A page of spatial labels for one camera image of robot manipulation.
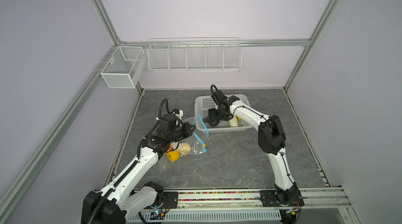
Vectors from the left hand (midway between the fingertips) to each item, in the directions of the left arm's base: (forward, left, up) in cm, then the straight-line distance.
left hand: (196, 129), depth 77 cm
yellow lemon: (-7, +13, -14) cm, 20 cm away
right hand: (+14, -11, -13) cm, 22 cm away
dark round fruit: (+12, -11, -14) cm, 21 cm away
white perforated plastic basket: (+27, -4, -14) cm, 31 cm away
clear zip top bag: (-6, +1, -5) cm, 8 cm away
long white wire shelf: (+48, -1, +11) cm, 49 cm away
